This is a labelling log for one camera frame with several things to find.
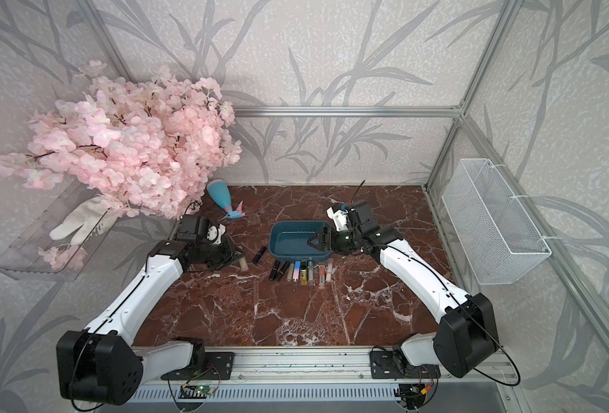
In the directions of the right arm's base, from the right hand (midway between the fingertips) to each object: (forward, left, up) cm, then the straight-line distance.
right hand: (315, 243), depth 77 cm
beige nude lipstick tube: (-4, +22, -5) cm, 23 cm away
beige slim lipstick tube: (-1, +10, -19) cm, 21 cm away
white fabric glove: (0, +59, +14) cm, 60 cm away
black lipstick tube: (+10, +21, -20) cm, 31 cm away
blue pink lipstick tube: (-2, +7, -19) cm, 21 cm away
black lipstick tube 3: (+1, +12, -20) cm, 23 cm away
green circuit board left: (-35, +34, -22) cm, 53 cm away
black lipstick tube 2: (+1, +16, -20) cm, 25 cm away
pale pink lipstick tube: (+1, -5, -20) cm, 21 cm away
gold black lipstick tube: (+2, +5, -19) cm, 20 cm away
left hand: (-1, +22, -5) cm, 23 cm away
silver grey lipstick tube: (0, +2, -19) cm, 19 cm away
